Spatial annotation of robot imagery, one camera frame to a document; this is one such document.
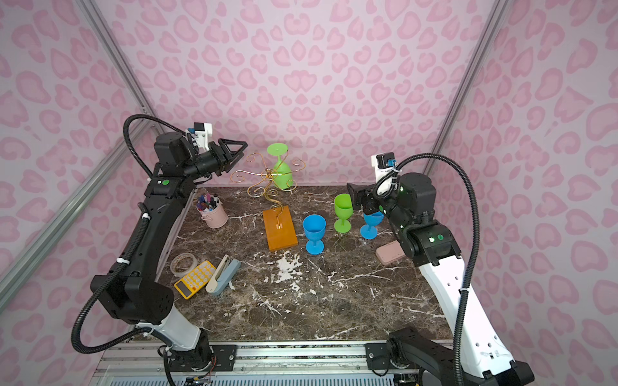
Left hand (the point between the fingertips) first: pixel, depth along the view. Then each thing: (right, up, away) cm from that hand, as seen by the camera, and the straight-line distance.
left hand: (247, 146), depth 69 cm
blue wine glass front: (+19, -25, +21) cm, 38 cm away
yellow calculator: (-26, -46, +18) cm, 56 cm away
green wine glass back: (+8, -6, +14) cm, 17 cm away
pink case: (+49, -36, +26) cm, 66 cm away
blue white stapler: (-14, -42, +19) cm, 48 cm away
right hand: (+32, -11, -5) cm, 34 cm away
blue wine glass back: (+42, -28, +33) cm, 61 cm away
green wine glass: (+30, -18, +24) cm, 42 cm away
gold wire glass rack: (+4, -7, +12) cm, 14 cm away
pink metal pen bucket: (-22, -19, +28) cm, 40 cm away
